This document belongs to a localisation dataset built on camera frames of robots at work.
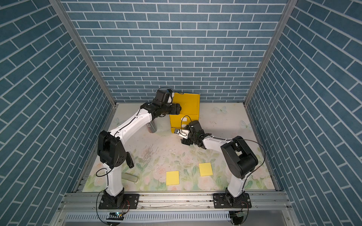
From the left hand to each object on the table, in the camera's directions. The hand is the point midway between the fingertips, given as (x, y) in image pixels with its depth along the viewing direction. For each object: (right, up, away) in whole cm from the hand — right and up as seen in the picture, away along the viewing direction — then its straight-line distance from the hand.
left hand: (180, 108), depth 89 cm
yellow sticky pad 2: (+15, -37, -4) cm, 40 cm away
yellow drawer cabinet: (+6, +3, 0) cm, 7 cm away
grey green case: (-28, -39, -10) cm, 49 cm away
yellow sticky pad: (-5, -42, -5) cm, 43 cm away
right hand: (+3, -16, +6) cm, 17 cm away
